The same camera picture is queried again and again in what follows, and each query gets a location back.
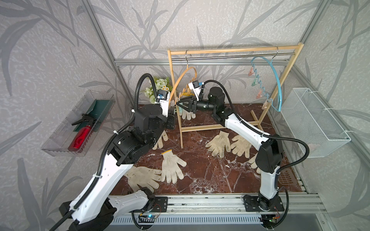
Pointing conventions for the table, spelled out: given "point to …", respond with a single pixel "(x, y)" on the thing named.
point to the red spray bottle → (78, 139)
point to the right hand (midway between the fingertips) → (177, 102)
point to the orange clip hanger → (194, 78)
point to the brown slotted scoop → (285, 177)
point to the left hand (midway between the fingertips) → (171, 108)
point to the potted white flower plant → (161, 84)
